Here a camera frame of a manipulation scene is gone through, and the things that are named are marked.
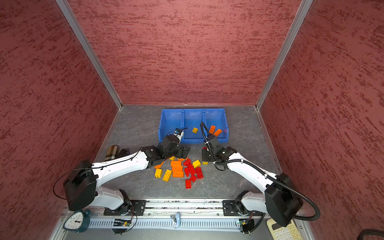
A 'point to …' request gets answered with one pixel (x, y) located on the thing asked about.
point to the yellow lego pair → (205, 163)
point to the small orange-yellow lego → (195, 130)
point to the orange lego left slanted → (158, 166)
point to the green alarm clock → (78, 221)
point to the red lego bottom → (188, 184)
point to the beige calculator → (278, 232)
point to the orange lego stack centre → (177, 169)
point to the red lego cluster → (189, 169)
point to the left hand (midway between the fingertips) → (182, 148)
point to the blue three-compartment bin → (170, 119)
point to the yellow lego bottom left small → (158, 173)
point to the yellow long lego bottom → (167, 175)
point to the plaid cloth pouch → (112, 152)
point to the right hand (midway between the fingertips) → (203, 158)
